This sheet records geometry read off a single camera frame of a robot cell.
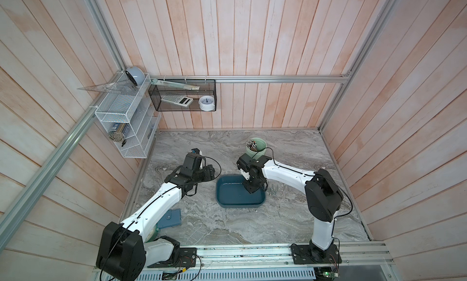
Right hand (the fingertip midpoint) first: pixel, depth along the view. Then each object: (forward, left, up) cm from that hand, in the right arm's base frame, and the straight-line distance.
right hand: (251, 186), depth 91 cm
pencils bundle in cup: (+16, 0, +14) cm, 21 cm away
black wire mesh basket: (+43, +52, +27) cm, 73 cm away
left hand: (+1, +21, +10) cm, 24 cm away
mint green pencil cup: (+19, -6, +9) cm, 21 cm away
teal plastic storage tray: (-2, +11, -4) cm, 12 cm away
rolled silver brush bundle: (+9, +59, +30) cm, 66 cm away
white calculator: (+39, +40, +25) cm, 61 cm away
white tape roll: (+34, +23, +26) cm, 49 cm away
